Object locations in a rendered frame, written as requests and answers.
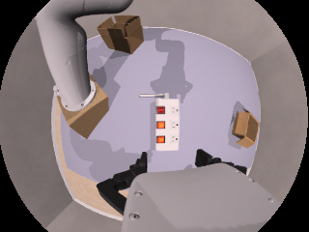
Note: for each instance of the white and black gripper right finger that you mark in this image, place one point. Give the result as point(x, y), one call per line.
point(203, 159)

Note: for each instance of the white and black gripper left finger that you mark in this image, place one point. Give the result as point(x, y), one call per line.
point(109, 188)

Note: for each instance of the grey power strip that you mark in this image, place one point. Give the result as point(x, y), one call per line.
point(167, 122)

